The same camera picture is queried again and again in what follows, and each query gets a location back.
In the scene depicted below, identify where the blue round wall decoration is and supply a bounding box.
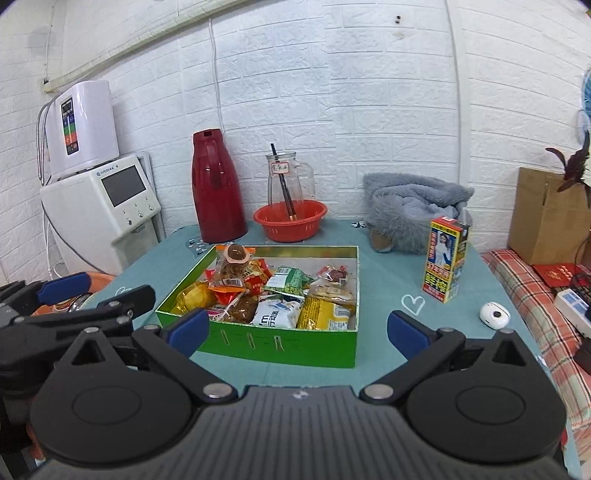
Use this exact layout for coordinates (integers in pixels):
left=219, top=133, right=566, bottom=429
left=576, top=68, right=591, bottom=144

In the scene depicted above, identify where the glass pitcher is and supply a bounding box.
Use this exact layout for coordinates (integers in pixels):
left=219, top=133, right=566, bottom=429
left=266, top=151, right=315, bottom=213

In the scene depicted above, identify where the dark purple plant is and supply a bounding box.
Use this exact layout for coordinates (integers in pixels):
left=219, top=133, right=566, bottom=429
left=546, top=130, right=591, bottom=206

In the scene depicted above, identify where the grey fluffy blanket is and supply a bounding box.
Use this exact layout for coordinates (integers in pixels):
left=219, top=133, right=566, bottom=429
left=363, top=173, right=475, bottom=255

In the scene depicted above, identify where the white machine with screen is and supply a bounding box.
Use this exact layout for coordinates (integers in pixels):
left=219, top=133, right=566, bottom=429
left=40, top=154, right=163, bottom=276

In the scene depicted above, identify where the Danco Galette cookie packet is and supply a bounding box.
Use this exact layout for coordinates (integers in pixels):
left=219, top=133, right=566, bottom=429
left=308, top=283, right=356, bottom=306

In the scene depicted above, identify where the red thermos jug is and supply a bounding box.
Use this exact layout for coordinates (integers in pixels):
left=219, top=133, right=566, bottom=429
left=191, top=129, right=247, bottom=243

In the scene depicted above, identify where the yellow drink carton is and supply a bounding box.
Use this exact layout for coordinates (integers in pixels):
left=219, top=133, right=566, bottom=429
left=423, top=216, right=469, bottom=303

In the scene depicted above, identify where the green cardboard box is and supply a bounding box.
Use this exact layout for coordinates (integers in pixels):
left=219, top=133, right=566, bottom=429
left=156, top=243, right=359, bottom=368

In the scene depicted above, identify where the pink snack packet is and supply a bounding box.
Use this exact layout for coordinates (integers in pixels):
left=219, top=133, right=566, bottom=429
left=206, top=305, right=229, bottom=322

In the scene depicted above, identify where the yellow corn packet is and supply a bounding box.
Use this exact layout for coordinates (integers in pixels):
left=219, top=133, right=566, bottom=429
left=171, top=281, right=216, bottom=315

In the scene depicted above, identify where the white round device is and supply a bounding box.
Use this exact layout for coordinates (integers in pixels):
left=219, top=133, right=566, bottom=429
left=479, top=302, right=511, bottom=330

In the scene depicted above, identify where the white power strip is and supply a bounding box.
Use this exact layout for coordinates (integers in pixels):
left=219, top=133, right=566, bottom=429
left=554, top=289, right=591, bottom=338

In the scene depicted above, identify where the red bean snack packet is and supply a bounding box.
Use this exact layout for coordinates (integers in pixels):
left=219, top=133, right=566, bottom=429
left=204, top=257, right=275, bottom=296

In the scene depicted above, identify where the orange snack packet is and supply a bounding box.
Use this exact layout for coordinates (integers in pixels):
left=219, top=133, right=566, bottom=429
left=208, top=284, right=249, bottom=306

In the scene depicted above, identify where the black stirring stick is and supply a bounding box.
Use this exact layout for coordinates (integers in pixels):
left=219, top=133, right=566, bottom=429
left=270, top=143, right=297, bottom=221

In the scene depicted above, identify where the yellow snack packet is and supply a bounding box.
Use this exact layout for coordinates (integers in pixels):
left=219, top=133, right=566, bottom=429
left=297, top=297, right=353, bottom=331

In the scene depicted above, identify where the white water purifier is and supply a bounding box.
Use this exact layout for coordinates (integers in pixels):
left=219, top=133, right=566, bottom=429
left=45, top=80, right=119, bottom=180

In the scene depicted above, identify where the orange plastic basin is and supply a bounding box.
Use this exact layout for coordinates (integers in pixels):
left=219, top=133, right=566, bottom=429
left=33, top=272, right=114, bottom=316

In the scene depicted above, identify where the white snack packet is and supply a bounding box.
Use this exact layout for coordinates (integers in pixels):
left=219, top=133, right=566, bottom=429
left=252, top=298, right=303, bottom=329

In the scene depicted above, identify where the green snack packet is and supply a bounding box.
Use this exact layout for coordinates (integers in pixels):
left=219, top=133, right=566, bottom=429
left=264, top=266, right=314, bottom=298

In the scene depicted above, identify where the red plastic basket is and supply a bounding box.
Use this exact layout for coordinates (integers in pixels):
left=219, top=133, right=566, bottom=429
left=253, top=199, right=328, bottom=243

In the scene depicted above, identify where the teal tablecloth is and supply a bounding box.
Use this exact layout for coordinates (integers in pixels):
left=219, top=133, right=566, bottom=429
left=59, top=226, right=567, bottom=479

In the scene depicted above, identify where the brown meat snack packet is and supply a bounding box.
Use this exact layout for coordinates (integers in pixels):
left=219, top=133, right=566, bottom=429
left=221, top=295, right=259, bottom=324

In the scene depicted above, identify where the red date snack packet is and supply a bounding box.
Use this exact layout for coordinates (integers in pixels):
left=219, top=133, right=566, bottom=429
left=317, top=264, right=349, bottom=285

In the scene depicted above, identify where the brown cardboard box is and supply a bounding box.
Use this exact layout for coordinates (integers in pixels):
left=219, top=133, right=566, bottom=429
left=508, top=167, right=590, bottom=265

